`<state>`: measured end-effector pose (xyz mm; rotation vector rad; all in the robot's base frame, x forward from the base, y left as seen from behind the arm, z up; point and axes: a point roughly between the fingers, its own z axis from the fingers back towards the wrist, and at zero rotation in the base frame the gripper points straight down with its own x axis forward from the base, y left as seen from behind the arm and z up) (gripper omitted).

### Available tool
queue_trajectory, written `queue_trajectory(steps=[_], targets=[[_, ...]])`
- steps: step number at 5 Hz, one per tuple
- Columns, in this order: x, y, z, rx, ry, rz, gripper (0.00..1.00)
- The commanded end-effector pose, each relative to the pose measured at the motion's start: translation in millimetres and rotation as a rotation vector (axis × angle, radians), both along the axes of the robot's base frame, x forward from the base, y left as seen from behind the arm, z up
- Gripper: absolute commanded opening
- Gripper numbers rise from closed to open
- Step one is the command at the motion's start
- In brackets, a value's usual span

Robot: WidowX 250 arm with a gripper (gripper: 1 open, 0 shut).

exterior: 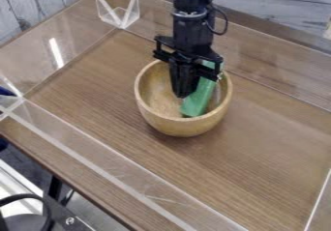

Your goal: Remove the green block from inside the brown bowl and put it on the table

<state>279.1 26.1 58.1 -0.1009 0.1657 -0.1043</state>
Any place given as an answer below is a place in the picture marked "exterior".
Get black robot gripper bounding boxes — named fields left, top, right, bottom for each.
left=154, top=11, right=224, bottom=97

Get green rectangular block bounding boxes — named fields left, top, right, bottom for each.
left=178, top=59, right=218, bottom=118

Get brown wooden bowl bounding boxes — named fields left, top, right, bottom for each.
left=134, top=60, right=233, bottom=137

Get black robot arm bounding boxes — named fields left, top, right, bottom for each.
left=154, top=0, right=228, bottom=98

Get blue object at edge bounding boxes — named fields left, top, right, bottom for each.
left=0, top=86, right=16, bottom=97

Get black table leg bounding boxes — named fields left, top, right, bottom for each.
left=48, top=176, right=63, bottom=201

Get clear acrylic corner bracket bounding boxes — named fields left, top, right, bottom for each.
left=95, top=0, right=139, bottom=30

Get clear acrylic tray wall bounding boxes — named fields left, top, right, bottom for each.
left=0, top=76, right=249, bottom=231

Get black metal base plate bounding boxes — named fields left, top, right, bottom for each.
left=44, top=196, right=95, bottom=231

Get black cable loop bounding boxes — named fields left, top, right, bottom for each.
left=0, top=193, right=55, bottom=231

